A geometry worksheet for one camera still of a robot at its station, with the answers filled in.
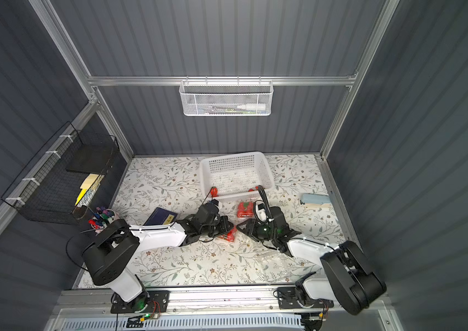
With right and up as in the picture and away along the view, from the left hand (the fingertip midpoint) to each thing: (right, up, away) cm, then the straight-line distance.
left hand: (238, 229), depth 85 cm
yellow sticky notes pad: (-55, +19, -11) cm, 59 cm away
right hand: (+1, +1, -1) cm, 2 cm away
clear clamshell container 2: (+3, +10, +17) cm, 20 cm away
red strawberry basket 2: (-12, +14, +18) cm, 26 cm away
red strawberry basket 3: (+6, +15, +17) cm, 24 cm away
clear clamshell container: (-7, -1, -4) cm, 9 cm away
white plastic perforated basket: (-2, +22, +27) cm, 35 cm away
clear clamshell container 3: (+14, -13, -3) cm, 19 cm away
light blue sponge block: (+38, +10, +15) cm, 42 cm away
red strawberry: (+3, +6, +12) cm, 14 cm away
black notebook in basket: (-59, +29, -3) cm, 66 cm away
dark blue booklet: (-36, +3, +11) cm, 38 cm away
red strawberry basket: (-3, -3, +2) cm, 5 cm away
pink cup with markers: (-55, +5, -2) cm, 56 cm away
